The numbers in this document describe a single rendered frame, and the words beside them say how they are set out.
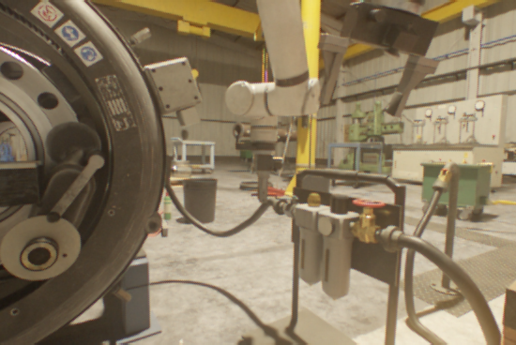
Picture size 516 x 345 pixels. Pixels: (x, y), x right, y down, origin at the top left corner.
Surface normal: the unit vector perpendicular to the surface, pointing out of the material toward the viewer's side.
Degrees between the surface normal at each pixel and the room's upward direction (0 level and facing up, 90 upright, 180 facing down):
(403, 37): 135
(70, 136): 90
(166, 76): 90
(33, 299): 90
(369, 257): 90
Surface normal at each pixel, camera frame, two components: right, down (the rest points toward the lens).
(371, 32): 0.09, 0.47
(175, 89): 0.55, 0.07
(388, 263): -0.83, 0.02
